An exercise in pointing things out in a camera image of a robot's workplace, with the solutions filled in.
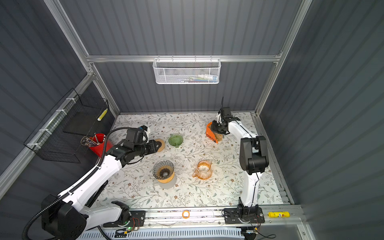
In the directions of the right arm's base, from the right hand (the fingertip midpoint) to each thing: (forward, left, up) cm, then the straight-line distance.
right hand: (213, 129), depth 99 cm
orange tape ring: (-50, +18, -8) cm, 53 cm away
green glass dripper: (-3, +26, -8) cm, 28 cm away
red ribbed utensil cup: (-18, +67, +6) cm, 70 cm away
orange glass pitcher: (-26, +7, -8) cm, 28 cm away
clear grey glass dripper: (-29, +30, +2) cm, 41 cm away
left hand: (-19, +32, +10) cm, 38 cm away
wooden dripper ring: (-35, +28, +1) cm, 45 cm away
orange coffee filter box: (-1, +3, -4) cm, 5 cm away
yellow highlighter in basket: (-5, +63, +20) cm, 67 cm away
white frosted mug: (-35, +28, -6) cm, 45 cm away
